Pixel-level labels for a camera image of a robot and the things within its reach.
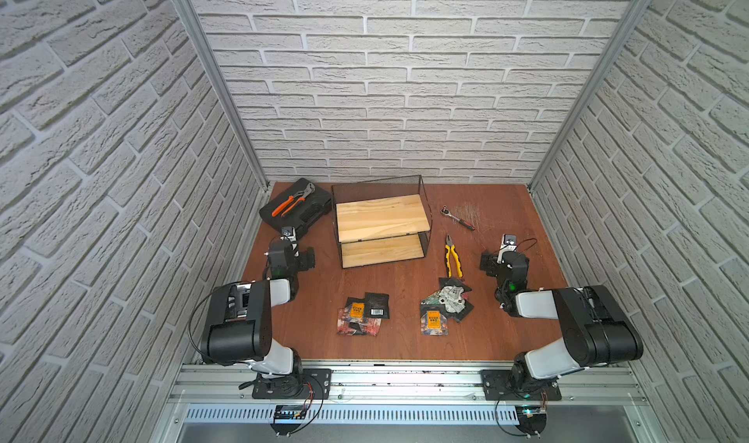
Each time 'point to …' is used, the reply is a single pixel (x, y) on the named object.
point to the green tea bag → (433, 300)
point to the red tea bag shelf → (343, 327)
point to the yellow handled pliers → (450, 249)
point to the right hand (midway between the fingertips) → (504, 253)
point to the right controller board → (532, 419)
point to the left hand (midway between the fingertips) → (296, 243)
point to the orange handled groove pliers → (294, 200)
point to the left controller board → (287, 418)
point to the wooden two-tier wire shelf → (382, 221)
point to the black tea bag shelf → (376, 305)
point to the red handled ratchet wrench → (447, 212)
